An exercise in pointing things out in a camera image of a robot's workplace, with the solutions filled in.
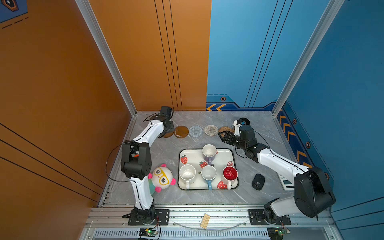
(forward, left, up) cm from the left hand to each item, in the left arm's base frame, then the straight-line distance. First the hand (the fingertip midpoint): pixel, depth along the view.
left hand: (168, 126), depth 97 cm
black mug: (-10, -43, +18) cm, 48 cm away
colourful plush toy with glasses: (-33, 0, -4) cm, 33 cm away
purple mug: (-13, -27, -9) cm, 31 cm away
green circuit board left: (-56, +4, -13) cm, 57 cm away
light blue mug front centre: (-28, -26, -8) cm, 39 cm away
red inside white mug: (-28, -39, -8) cm, 48 cm away
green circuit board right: (-55, -58, -12) cm, 81 cm away
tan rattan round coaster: (+7, -40, -10) cm, 42 cm away
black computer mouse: (-32, -54, -8) cm, 63 cm away
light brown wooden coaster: (0, +1, -9) cm, 9 cm away
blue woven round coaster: (+5, -18, -10) cm, 21 cm away
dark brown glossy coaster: (+3, -8, -9) cm, 12 cm away
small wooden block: (-51, -24, -10) cm, 57 cm away
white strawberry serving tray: (-17, -37, -10) cm, 42 cm away
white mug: (-28, -14, -10) cm, 33 cm away
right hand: (-10, -33, +6) cm, 35 cm away
